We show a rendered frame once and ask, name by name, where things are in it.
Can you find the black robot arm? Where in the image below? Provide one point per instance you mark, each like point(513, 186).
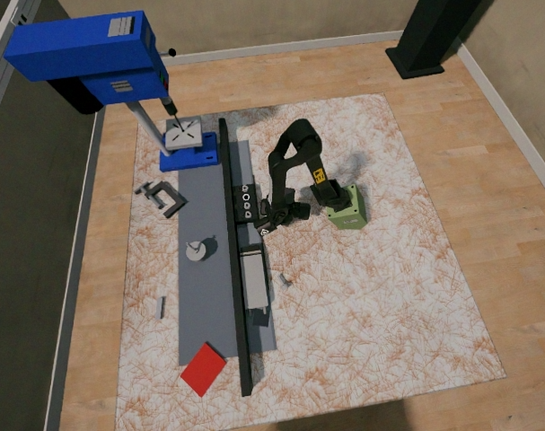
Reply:
point(308, 146)

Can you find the red rectangular block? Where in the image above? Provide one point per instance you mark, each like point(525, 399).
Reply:
point(203, 369)

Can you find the blue drill press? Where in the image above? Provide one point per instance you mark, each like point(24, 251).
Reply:
point(89, 52)

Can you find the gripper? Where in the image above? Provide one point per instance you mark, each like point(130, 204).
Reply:
point(303, 209)

